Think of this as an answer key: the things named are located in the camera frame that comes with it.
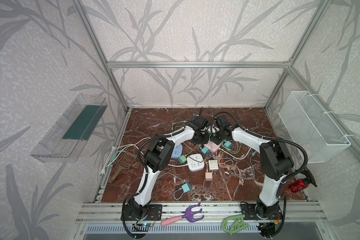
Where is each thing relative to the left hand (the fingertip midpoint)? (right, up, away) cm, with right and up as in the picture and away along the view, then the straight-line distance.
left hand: (208, 138), depth 97 cm
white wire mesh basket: (+41, +9, -32) cm, 53 cm away
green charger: (-17, -12, -7) cm, 22 cm away
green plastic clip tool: (+8, -38, -26) cm, 47 cm away
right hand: (+3, +4, 0) cm, 5 cm away
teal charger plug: (-3, -7, -3) cm, 8 cm away
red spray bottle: (+44, -22, -21) cm, 53 cm away
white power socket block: (-9, -13, -9) cm, 18 cm away
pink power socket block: (+3, -5, -2) cm, 6 cm away
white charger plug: (+2, -15, -11) cm, 18 cm away
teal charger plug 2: (-14, -25, -18) cm, 33 cm away
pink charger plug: (-2, -20, -14) cm, 24 cm away
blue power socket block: (-20, -8, -4) cm, 22 cm away
